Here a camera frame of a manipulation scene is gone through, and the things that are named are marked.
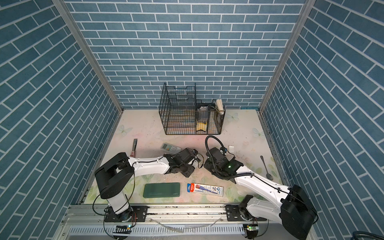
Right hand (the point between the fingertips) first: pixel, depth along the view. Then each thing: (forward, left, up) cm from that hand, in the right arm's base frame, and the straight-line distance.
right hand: (202, 162), depth 82 cm
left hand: (-1, +7, -10) cm, 12 cm away
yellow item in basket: (+25, +2, +1) cm, 26 cm away
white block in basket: (+34, -9, +11) cm, 37 cm away
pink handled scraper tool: (+10, +46, -7) cm, 48 cm away
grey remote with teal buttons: (+12, +21, -7) cm, 25 cm away
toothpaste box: (-11, -3, -8) cm, 14 cm away
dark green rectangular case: (-13, +22, -10) cm, 28 cm away
